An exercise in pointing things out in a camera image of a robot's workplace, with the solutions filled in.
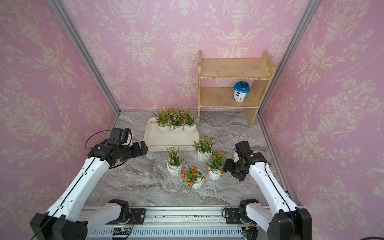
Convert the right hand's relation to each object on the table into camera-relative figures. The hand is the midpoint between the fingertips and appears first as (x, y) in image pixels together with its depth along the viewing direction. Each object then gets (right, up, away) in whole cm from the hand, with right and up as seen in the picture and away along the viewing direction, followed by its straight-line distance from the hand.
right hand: (228, 171), depth 80 cm
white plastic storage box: (-45, +13, +25) cm, 53 cm away
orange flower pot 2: (-7, +5, -2) cm, 9 cm away
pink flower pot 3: (-29, +6, +1) cm, 29 cm away
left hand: (-46, +11, -2) cm, 47 cm away
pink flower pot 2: (-13, +13, +3) cm, 19 cm away
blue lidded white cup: (+10, +47, +12) cm, 49 cm away
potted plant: (-22, +28, +18) cm, 39 cm away
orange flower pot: (-39, +27, +17) cm, 50 cm away
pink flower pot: (-30, +29, +16) cm, 45 cm away
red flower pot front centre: (-19, -1, -5) cm, 20 cm away
